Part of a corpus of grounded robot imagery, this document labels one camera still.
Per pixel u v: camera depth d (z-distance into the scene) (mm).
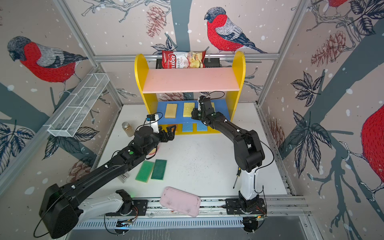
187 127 1031
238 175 835
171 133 695
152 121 660
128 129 966
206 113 728
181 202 732
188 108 978
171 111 949
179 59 866
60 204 383
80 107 786
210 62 938
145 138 564
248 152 511
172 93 1180
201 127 1031
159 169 856
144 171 849
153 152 643
